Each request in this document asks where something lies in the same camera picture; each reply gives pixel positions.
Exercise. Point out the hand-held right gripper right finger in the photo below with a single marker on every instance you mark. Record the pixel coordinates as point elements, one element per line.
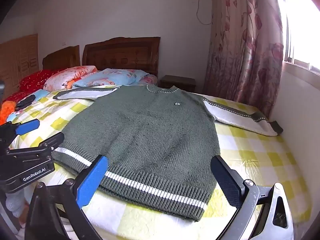
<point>228,183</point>

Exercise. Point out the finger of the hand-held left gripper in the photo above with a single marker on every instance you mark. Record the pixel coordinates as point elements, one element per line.
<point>51,140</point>
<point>26,127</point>

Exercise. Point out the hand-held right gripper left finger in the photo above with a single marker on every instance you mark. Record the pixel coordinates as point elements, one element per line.
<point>91,182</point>

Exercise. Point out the green knit sweater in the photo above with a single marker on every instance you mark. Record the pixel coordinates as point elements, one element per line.
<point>150,135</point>

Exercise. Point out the person's left hand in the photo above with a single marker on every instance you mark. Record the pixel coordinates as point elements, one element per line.
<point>15,205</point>

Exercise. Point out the black object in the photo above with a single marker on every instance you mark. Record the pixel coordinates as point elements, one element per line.
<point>25,102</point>

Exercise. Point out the orange cloth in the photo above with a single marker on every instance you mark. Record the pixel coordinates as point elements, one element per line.
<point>7,111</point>

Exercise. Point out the light blue cloth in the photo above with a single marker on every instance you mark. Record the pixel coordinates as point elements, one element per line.
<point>41,94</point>

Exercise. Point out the yellow checked bed sheet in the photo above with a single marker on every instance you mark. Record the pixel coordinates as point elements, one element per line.
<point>250,152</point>

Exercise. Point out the red patterned blanket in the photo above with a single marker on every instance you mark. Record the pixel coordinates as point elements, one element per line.
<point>35,80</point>

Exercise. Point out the pink floral pillow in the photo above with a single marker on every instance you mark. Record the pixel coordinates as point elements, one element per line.
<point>65,78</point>

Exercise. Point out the wooden wardrobe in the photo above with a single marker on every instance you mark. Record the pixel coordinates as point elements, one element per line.
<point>17,60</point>

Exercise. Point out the small wooden headboard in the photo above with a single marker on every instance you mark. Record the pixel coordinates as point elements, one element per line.
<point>62,58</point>

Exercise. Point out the blue floral pillow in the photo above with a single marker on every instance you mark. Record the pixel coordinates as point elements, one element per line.
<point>110,77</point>

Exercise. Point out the large carved wooden headboard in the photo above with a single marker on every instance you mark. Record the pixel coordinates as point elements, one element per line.
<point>120,55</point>

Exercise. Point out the dark wooden nightstand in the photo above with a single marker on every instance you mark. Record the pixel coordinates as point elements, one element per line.
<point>178,82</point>

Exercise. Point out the pink floral curtain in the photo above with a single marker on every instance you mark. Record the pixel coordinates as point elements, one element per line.
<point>242,45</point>

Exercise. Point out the window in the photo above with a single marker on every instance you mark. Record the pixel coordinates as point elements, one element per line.
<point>302,30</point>

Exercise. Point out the white wall outlet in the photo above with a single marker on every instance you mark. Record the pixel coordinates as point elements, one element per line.
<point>64,43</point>

